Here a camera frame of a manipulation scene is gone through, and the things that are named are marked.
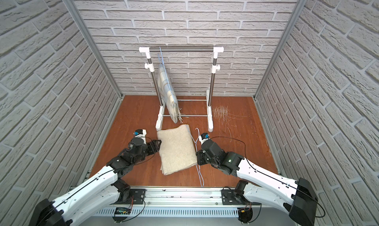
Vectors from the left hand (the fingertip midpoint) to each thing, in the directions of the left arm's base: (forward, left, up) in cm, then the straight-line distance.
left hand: (157, 139), depth 82 cm
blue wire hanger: (+45, 0, +21) cm, 50 cm away
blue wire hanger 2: (-10, -23, -5) cm, 25 cm away
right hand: (-11, -21, +1) cm, 23 cm away
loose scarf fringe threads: (+28, -42, -11) cm, 52 cm away
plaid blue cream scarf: (+20, -6, +16) cm, 26 cm away
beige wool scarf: (-3, -11, -7) cm, 13 cm away
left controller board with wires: (-33, +12, -13) cm, 37 cm away
